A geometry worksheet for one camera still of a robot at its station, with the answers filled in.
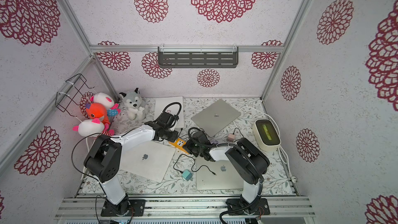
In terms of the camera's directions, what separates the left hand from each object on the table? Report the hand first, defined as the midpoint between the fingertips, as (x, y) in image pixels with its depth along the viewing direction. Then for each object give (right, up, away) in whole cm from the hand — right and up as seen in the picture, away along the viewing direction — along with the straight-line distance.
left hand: (174, 136), depth 94 cm
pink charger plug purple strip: (+35, -2, +4) cm, 36 cm away
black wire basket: (-49, +20, -21) cm, 57 cm away
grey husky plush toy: (-24, +18, +3) cm, 31 cm away
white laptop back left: (+2, +18, -15) cm, 24 cm away
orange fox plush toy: (-43, +15, -6) cm, 46 cm away
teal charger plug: (+9, -19, -12) cm, 24 cm away
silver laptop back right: (+27, +10, +16) cm, 33 cm away
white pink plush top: (-43, +23, +1) cm, 48 cm away
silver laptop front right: (+30, -20, -10) cm, 38 cm away
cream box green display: (+56, 0, -1) cm, 56 cm away
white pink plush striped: (-43, +6, -13) cm, 45 cm away
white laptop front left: (-14, -13, -5) cm, 19 cm away
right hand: (+4, -5, -4) cm, 7 cm away
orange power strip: (+3, -5, -1) cm, 6 cm away
